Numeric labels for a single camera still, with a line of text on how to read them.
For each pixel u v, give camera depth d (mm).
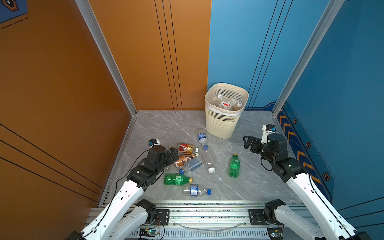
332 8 699
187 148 937
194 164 870
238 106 966
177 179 808
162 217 739
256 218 725
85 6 692
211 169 849
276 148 533
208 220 733
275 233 710
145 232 711
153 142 681
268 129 644
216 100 1018
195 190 770
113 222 416
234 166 892
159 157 585
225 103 940
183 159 889
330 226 387
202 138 992
